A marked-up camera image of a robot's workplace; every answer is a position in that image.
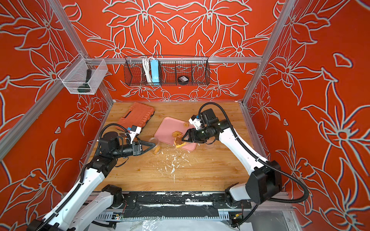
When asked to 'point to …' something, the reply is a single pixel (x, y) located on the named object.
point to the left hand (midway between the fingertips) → (153, 147)
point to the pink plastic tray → (172, 130)
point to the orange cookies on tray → (177, 134)
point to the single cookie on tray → (186, 124)
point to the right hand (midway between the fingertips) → (186, 137)
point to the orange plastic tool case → (138, 115)
